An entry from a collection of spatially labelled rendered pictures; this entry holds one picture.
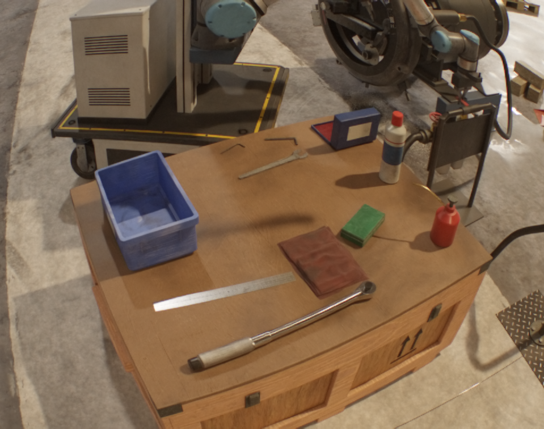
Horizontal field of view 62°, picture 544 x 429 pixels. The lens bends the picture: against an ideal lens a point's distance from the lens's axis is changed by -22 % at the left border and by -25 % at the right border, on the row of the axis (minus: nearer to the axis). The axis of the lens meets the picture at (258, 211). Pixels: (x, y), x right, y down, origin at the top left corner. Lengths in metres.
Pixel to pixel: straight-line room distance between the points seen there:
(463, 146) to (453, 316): 0.80
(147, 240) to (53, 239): 0.98
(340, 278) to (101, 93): 1.25
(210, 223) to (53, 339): 0.77
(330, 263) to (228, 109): 1.01
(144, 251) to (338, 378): 0.57
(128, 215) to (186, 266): 0.25
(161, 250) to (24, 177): 1.44
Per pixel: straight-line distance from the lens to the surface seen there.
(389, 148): 1.56
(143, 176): 1.53
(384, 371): 1.60
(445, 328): 1.66
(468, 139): 2.15
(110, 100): 2.15
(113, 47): 2.03
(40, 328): 1.91
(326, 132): 1.80
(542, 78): 3.88
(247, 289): 1.29
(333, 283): 1.30
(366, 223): 1.44
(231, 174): 1.60
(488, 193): 2.59
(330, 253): 1.36
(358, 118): 1.68
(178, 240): 1.32
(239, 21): 1.63
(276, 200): 1.51
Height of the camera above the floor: 1.44
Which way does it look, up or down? 41 degrees down
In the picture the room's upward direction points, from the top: 2 degrees clockwise
